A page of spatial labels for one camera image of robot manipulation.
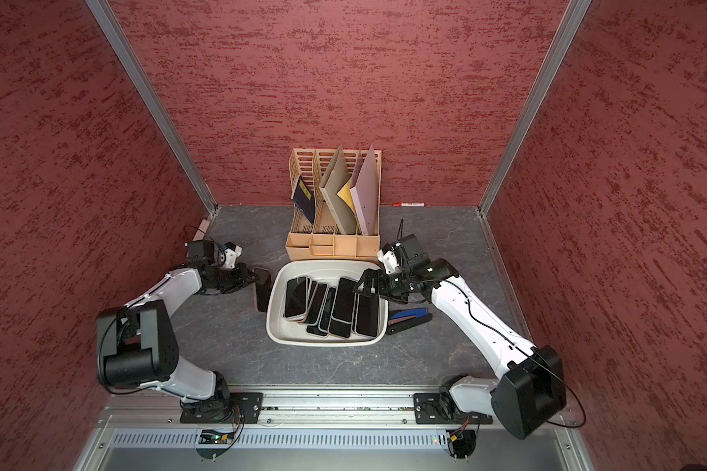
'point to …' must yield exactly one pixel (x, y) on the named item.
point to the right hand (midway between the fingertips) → (368, 298)
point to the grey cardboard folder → (335, 177)
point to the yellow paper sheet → (346, 195)
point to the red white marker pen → (408, 204)
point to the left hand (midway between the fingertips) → (256, 282)
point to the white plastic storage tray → (287, 333)
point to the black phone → (262, 287)
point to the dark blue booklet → (304, 199)
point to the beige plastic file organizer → (325, 240)
